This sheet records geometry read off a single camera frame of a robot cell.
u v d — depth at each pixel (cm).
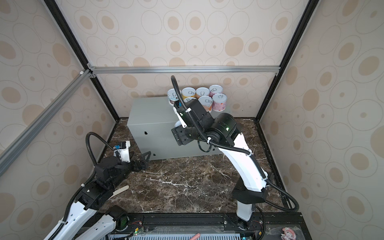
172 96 75
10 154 51
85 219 47
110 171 50
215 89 79
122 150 58
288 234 69
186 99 74
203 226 73
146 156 67
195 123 37
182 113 39
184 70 152
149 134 76
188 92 78
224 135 35
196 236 70
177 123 58
